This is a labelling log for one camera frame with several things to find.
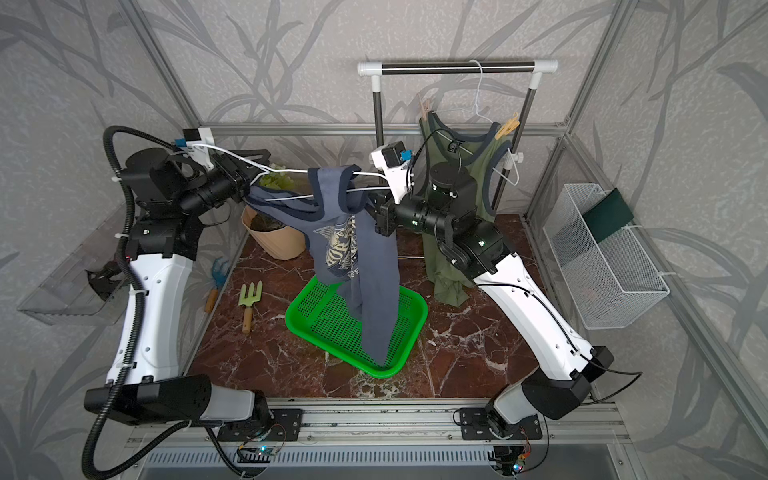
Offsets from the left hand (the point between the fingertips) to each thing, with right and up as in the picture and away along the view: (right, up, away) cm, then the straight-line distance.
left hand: (271, 159), depth 58 cm
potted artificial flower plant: (-13, -15, +36) cm, 41 cm away
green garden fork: (-25, -36, +38) cm, 58 cm away
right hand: (+17, -7, -4) cm, 19 cm away
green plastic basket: (0, -39, +35) cm, 53 cm away
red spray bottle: (-37, -24, +3) cm, 44 cm away
